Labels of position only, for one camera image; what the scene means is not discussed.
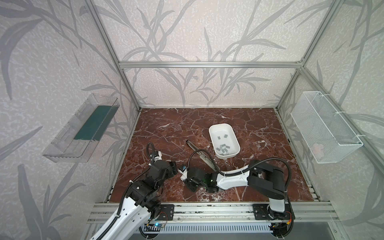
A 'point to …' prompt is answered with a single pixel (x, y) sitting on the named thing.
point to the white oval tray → (225, 141)
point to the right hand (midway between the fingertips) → (185, 174)
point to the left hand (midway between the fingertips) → (174, 160)
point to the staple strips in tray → (222, 145)
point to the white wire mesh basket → (328, 136)
